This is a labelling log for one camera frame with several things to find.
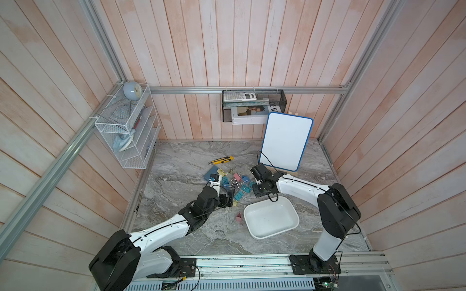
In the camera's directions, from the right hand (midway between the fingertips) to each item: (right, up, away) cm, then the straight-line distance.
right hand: (258, 188), depth 94 cm
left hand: (-17, +1, -11) cm, 20 cm away
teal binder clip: (-7, 0, +1) cm, 7 cm away
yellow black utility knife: (-20, +15, +14) cm, 28 cm away
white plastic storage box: (+3, -13, -8) cm, 16 cm away
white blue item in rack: (-65, +24, -13) cm, 70 cm away
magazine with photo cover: (-2, +41, +1) cm, 41 cm away
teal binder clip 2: (-11, -4, -1) cm, 11 cm away
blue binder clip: (-6, +4, +4) cm, 9 cm away
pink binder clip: (-11, -12, -10) cm, 19 cm away
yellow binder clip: (-20, +8, +7) cm, 22 cm away
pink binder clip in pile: (-11, +5, +6) cm, 13 cm away
